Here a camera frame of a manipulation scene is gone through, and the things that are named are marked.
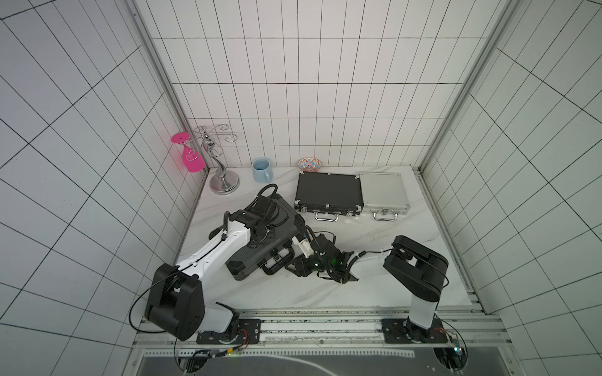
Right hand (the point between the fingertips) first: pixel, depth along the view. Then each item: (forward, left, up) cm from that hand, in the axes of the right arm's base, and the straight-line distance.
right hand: (288, 257), depth 86 cm
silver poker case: (+31, -40, +1) cm, 50 cm away
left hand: (+3, +10, +5) cm, 12 cm away
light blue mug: (+42, +17, +3) cm, 46 cm away
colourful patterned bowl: (+53, -5, -2) cm, 53 cm away
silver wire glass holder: (+37, +37, -1) cm, 52 cm away
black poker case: (+31, -15, +1) cm, 34 cm away
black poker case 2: (+1, +5, +1) cm, 5 cm away
